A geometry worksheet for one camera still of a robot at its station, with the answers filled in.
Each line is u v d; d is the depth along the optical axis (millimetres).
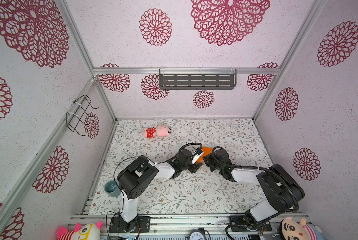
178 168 727
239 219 756
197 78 927
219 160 730
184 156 716
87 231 660
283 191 449
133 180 495
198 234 687
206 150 801
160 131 1038
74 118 746
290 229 658
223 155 713
